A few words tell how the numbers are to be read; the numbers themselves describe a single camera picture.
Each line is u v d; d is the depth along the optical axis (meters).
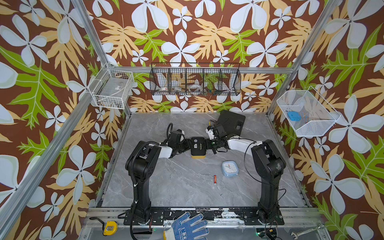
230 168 0.88
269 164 0.53
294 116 0.84
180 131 0.96
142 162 0.53
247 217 0.73
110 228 0.70
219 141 0.86
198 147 0.96
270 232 0.72
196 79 0.99
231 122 1.09
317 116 0.76
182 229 0.70
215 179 0.86
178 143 0.84
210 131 0.91
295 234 0.70
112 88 0.86
